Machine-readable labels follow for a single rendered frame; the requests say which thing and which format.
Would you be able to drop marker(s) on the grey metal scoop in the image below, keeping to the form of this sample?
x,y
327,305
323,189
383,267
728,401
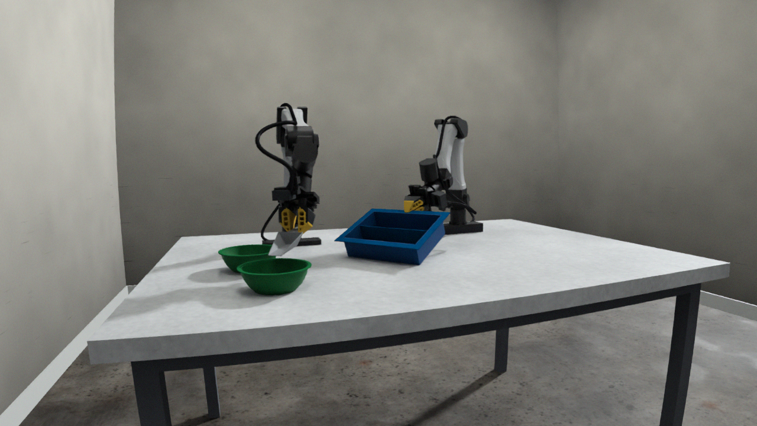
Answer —
x,y
283,240

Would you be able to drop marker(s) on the blue box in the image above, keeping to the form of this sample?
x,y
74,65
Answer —
x,y
393,235

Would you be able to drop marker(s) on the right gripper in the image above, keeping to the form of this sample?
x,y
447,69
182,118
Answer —
x,y
288,211

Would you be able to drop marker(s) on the green bowl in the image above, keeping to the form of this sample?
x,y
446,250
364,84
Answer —
x,y
251,252
290,273

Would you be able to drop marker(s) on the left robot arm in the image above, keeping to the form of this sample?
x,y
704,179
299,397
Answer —
x,y
450,163

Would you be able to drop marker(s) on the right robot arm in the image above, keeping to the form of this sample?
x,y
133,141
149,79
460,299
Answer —
x,y
302,159

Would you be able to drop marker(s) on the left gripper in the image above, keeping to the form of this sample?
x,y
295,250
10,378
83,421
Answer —
x,y
418,199

